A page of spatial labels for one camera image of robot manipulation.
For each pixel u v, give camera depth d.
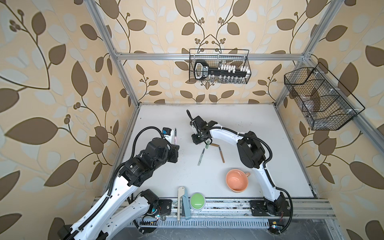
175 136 0.69
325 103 0.73
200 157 0.92
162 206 0.74
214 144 0.98
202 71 0.84
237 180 0.83
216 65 0.79
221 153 0.94
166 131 0.61
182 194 0.76
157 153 0.51
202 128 0.76
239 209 0.75
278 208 0.64
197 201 0.76
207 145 0.97
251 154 0.57
